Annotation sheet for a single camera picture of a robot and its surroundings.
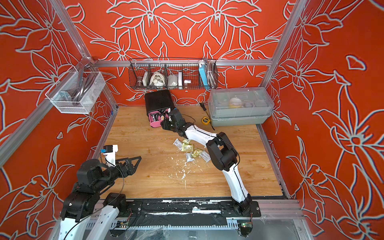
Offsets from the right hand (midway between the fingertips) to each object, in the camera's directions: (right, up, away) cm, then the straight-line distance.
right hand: (157, 123), depth 91 cm
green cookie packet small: (+24, -19, -1) cm, 31 cm away
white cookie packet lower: (+30, -21, -1) cm, 36 cm away
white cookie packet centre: (+20, -21, -3) cm, 29 cm away
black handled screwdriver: (+32, +11, +27) cm, 43 cm away
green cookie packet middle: (+18, -13, +7) cm, 23 cm away
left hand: (-5, -15, -23) cm, 28 cm away
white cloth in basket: (0, +27, -1) cm, 27 cm away
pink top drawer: (-1, +3, +2) cm, 4 cm away
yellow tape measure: (+32, +1, +16) cm, 36 cm away
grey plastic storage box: (+47, +11, +6) cm, 48 cm away
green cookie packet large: (+19, -16, +2) cm, 25 cm away
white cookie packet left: (+12, -14, +6) cm, 20 cm away
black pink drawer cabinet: (-2, +13, +9) cm, 16 cm away
